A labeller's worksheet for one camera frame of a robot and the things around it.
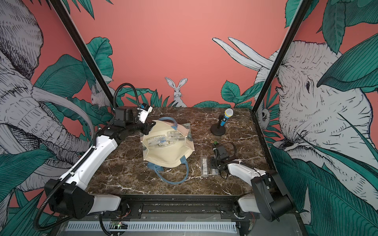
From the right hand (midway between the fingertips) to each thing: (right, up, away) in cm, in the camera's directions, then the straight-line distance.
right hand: (212, 159), depth 92 cm
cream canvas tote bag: (-33, +2, -6) cm, 33 cm away
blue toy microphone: (+10, +29, -2) cm, 31 cm away
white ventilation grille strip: (-30, -27, -21) cm, 46 cm away
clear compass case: (-35, +11, +4) cm, 37 cm away
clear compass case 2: (-24, +15, +4) cm, 29 cm away
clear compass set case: (-5, -3, -3) cm, 7 cm away
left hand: (-33, +25, -14) cm, 43 cm away
